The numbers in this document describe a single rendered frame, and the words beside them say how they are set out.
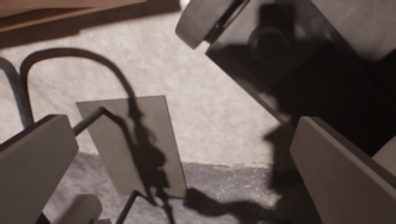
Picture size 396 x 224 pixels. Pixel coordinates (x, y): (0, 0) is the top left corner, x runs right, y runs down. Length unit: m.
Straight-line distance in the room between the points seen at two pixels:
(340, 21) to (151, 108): 0.47
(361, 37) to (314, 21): 0.08
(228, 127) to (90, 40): 0.44
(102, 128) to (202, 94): 0.36
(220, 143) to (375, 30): 0.44
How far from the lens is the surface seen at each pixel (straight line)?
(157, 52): 0.54
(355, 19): 0.36
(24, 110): 0.87
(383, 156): 0.22
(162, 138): 0.64
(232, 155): 0.64
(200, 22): 0.31
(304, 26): 0.30
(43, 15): 0.54
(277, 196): 0.78
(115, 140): 0.72
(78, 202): 0.52
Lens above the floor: 0.49
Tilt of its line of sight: 60 degrees down
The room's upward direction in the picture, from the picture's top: 161 degrees counter-clockwise
